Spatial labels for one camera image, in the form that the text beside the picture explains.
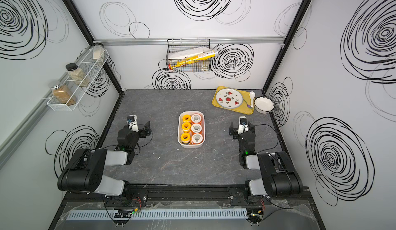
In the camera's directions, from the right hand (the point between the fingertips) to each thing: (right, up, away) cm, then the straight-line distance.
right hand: (243, 122), depth 88 cm
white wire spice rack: (-92, +33, +6) cm, 98 cm away
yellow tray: (+8, +9, +22) cm, 25 cm away
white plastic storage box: (-38, +3, +11) cm, 39 cm away
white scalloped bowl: (+21, +10, +22) cm, 32 cm away
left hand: (-60, 0, +3) cm, 60 cm away
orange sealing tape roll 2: (-27, -4, +6) cm, 28 cm away
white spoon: (+15, +17, +28) cm, 36 cm away
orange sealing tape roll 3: (-27, -10, +3) cm, 29 cm away
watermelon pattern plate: (-3, +15, +27) cm, 31 cm away
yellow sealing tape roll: (-35, +3, +12) cm, 37 cm away
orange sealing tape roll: (-27, +2, +11) cm, 29 cm away
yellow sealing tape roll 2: (-33, -4, +7) cm, 34 cm away
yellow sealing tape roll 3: (-34, -9, +3) cm, 35 cm away
